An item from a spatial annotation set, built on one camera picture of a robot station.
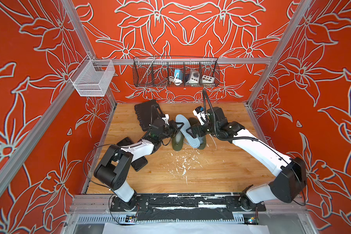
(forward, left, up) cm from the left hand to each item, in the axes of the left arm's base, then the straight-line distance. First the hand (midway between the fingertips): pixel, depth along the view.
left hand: (185, 123), depth 83 cm
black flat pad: (-19, +26, -18) cm, 37 cm away
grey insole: (-10, -3, -2) cm, 11 cm away
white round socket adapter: (+27, -5, +13) cm, 30 cm away
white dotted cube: (+30, -13, +10) cm, 35 cm away
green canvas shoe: (-3, +4, -16) cm, 17 cm away
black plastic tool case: (+27, +34, -20) cm, 48 cm away
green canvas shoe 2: (-1, -13, -15) cm, 20 cm away
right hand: (-5, -2, +3) cm, 6 cm away
